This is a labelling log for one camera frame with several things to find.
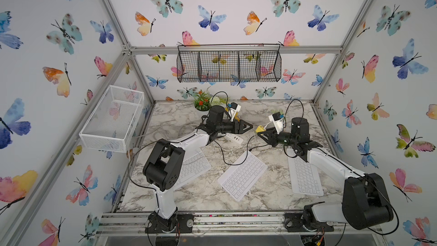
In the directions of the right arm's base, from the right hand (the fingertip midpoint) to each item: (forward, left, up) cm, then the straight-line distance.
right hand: (262, 131), depth 82 cm
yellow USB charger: (0, +1, +2) cm, 3 cm away
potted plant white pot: (+20, +33, -4) cm, 39 cm away
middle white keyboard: (-17, +10, -19) cm, 27 cm away
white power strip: (+6, +13, -16) cm, 21 cm away
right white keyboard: (-14, -23, -18) cm, 33 cm away
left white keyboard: (-11, +33, -18) cm, 39 cm away
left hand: (+2, +6, +1) cm, 7 cm away
